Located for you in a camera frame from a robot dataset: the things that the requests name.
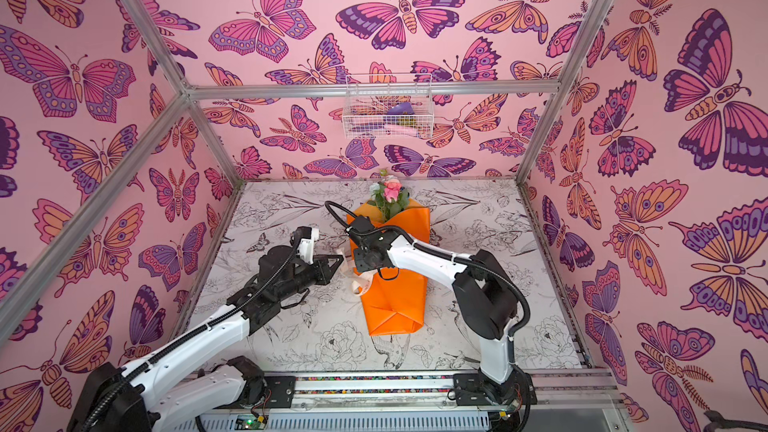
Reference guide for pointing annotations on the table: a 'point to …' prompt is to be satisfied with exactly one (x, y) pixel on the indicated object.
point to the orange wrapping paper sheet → (396, 304)
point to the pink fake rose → (391, 198)
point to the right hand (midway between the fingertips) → (365, 257)
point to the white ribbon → (362, 280)
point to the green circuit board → (250, 422)
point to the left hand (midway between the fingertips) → (345, 256)
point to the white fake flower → (374, 189)
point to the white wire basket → (388, 106)
